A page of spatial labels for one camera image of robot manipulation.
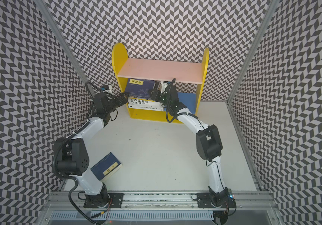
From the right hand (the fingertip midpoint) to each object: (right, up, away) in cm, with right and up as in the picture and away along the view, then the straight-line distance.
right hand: (151, 92), depth 86 cm
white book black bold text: (-6, -7, +8) cm, 11 cm away
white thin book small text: (+2, -9, +8) cm, 12 cm away
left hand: (-16, -1, +2) cm, 16 cm away
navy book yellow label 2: (-26, -45, -3) cm, 52 cm away
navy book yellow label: (-8, +3, +4) cm, 9 cm away
